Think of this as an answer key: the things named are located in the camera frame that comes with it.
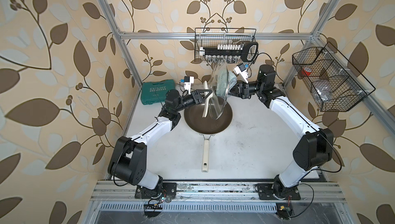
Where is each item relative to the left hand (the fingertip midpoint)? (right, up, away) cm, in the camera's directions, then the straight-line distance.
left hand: (208, 90), depth 71 cm
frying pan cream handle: (+7, -17, +24) cm, 30 cm away
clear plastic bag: (+56, -1, +1) cm, 56 cm away
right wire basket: (+61, +4, +3) cm, 61 cm away
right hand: (+7, -1, -3) cm, 7 cm away
